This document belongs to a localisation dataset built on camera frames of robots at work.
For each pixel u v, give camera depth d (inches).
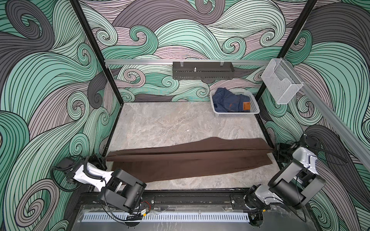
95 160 26.5
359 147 19.8
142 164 34.5
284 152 27.0
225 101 43.6
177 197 30.0
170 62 36.8
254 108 42.1
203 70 37.7
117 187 17.5
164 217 27.5
